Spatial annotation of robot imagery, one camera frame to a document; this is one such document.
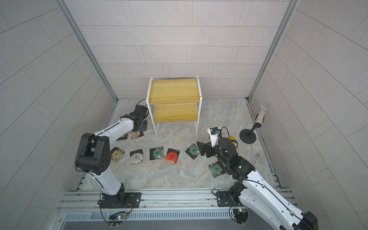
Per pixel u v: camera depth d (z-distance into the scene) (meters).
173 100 0.74
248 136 0.93
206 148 0.65
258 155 0.85
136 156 0.85
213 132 0.63
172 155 0.86
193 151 0.89
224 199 0.71
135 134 0.95
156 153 0.87
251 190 0.48
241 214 0.69
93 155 0.46
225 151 0.53
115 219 0.65
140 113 0.73
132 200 0.71
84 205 0.71
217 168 0.81
